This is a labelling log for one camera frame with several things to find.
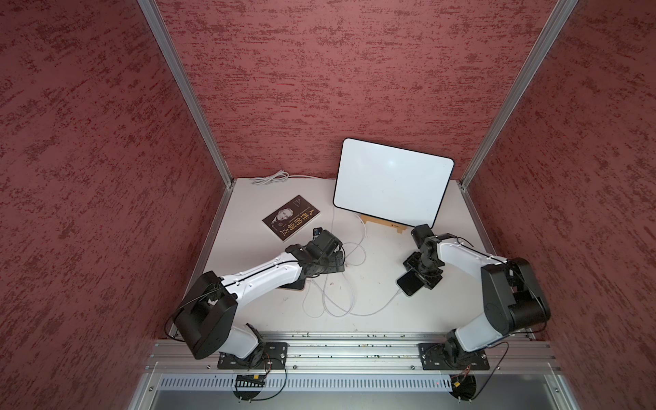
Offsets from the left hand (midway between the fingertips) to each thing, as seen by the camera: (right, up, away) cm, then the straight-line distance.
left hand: (328, 268), depth 85 cm
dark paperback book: (-17, +16, +21) cm, 31 cm away
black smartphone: (+29, -5, +2) cm, 29 cm away
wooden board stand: (+28, +13, +14) cm, 34 cm away
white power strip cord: (-26, +35, +33) cm, 54 cm away
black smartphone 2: (-7, +3, -27) cm, 28 cm away
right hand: (+30, -5, +5) cm, 31 cm away
